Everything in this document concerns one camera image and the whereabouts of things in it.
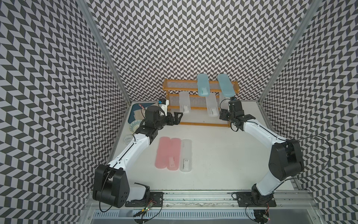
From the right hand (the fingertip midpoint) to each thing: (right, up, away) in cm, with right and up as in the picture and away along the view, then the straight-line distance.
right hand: (225, 114), depth 92 cm
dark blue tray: (-70, -2, +17) cm, 72 cm away
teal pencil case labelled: (-16, +19, -5) cm, 25 cm away
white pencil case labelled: (-26, -27, -3) cm, 38 cm away
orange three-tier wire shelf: (-18, -1, -1) cm, 19 cm away
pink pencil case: (-42, -26, -3) cm, 49 cm away
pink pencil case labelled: (-34, -28, -5) cm, 44 cm away
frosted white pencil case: (-8, +6, +4) cm, 11 cm away
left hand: (-32, 0, -11) cm, 34 cm away
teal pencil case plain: (-2, +16, -7) cm, 18 cm away
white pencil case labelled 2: (-27, +9, +5) cm, 29 cm away
